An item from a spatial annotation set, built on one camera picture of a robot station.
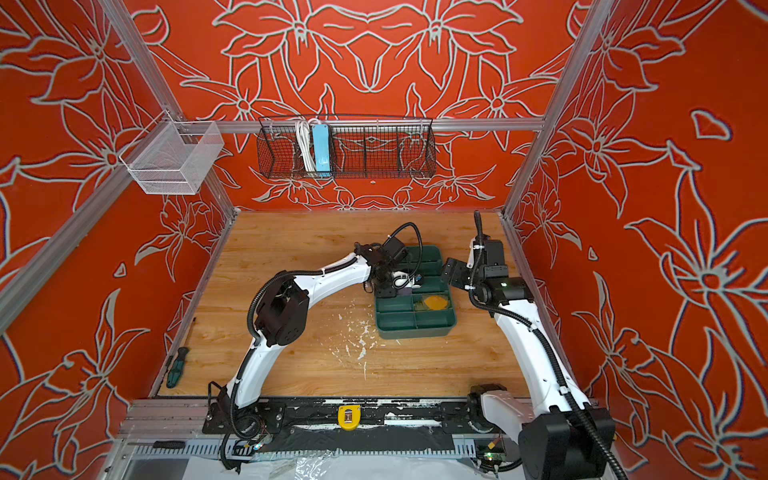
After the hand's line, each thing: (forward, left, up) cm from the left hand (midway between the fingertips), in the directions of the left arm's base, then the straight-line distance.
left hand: (392, 281), depth 95 cm
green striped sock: (-9, -13, +3) cm, 16 cm away
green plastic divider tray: (-11, -10, +2) cm, 15 cm away
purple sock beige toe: (-6, -4, +5) cm, 9 cm away
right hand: (-5, -16, +15) cm, 23 cm away
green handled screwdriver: (-30, +58, -2) cm, 65 cm away
